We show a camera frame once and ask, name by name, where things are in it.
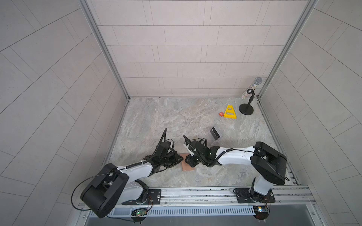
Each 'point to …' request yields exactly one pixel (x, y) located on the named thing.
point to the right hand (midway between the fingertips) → (187, 161)
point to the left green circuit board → (141, 213)
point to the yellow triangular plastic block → (230, 112)
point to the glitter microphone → (258, 81)
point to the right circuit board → (261, 212)
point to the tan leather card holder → (185, 166)
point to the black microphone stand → (247, 109)
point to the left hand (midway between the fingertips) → (185, 158)
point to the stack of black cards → (215, 133)
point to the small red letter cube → (221, 114)
